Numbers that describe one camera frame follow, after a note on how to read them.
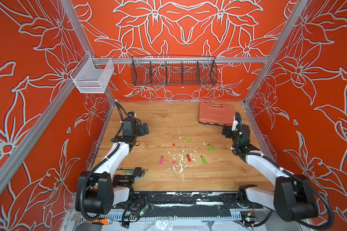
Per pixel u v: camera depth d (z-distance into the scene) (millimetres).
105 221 679
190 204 729
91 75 927
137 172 820
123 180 783
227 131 782
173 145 949
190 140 954
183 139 976
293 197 408
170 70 1005
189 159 876
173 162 873
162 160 883
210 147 924
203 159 876
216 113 1060
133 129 672
